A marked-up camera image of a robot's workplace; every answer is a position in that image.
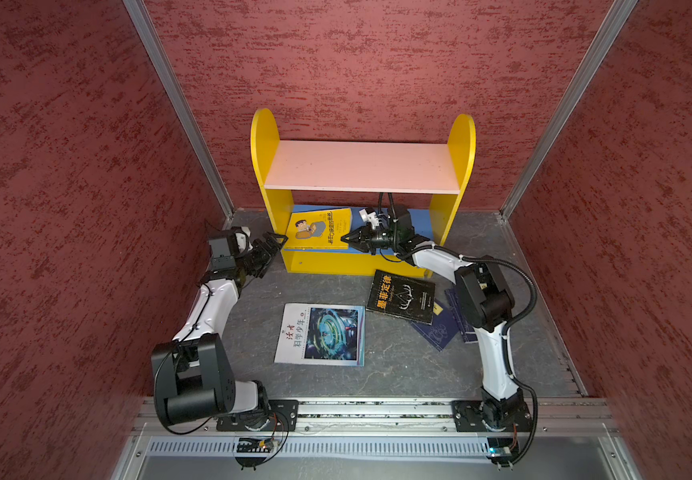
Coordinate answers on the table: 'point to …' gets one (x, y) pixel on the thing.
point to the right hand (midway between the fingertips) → (341, 244)
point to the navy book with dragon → (442, 331)
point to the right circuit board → (500, 450)
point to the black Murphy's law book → (404, 297)
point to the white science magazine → (322, 334)
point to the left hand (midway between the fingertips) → (283, 251)
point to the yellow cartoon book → (321, 229)
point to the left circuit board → (251, 445)
